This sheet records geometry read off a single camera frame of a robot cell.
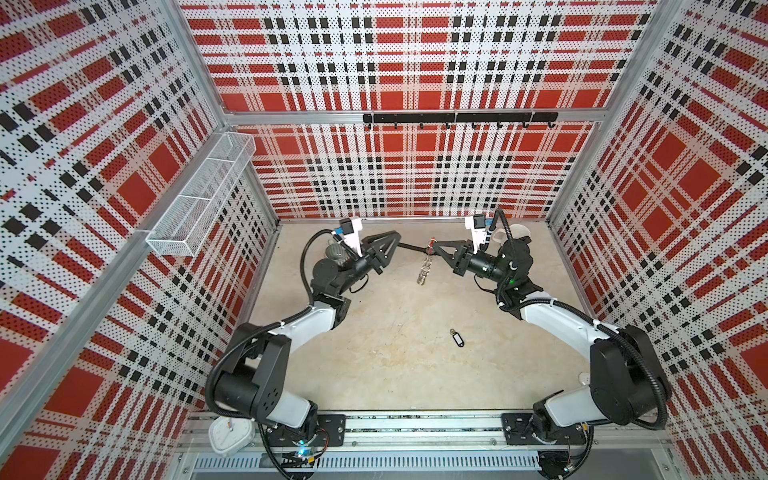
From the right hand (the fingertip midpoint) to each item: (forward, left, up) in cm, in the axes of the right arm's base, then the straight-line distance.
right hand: (434, 246), depth 74 cm
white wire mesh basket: (+17, +75, -7) cm, 77 cm away
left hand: (+1, +10, +3) cm, 10 cm away
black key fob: (-12, -8, -30) cm, 33 cm away
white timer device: (-37, +50, -26) cm, 67 cm away
